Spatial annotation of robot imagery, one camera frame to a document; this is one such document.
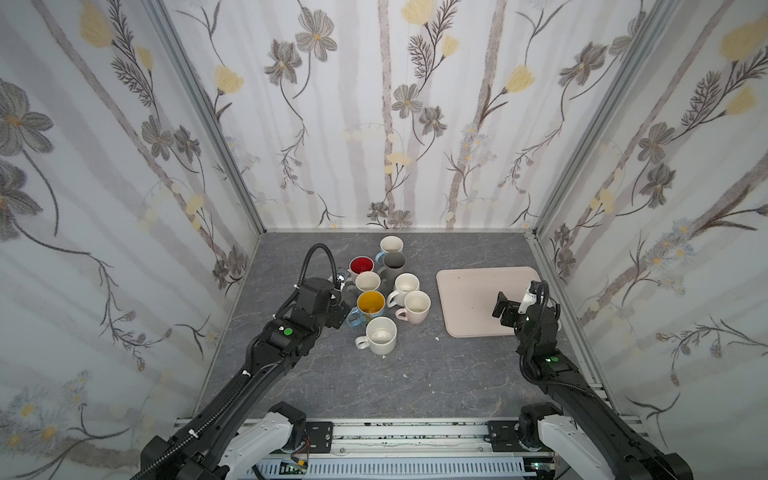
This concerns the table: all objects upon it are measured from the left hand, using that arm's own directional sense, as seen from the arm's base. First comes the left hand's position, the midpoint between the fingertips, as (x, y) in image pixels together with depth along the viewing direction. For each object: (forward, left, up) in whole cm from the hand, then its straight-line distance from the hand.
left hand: (322, 284), depth 78 cm
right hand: (-1, -53, -3) cm, 53 cm away
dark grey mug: (+18, -21, -14) cm, 31 cm away
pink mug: (+1, -27, -16) cm, 32 cm away
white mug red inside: (+19, -9, -16) cm, 27 cm away
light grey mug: (+11, -12, -16) cm, 23 cm away
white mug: (+12, -24, -18) cm, 32 cm away
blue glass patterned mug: (+1, -13, -13) cm, 18 cm away
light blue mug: (+25, -19, -13) cm, 34 cm away
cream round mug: (-6, -16, -20) cm, 26 cm away
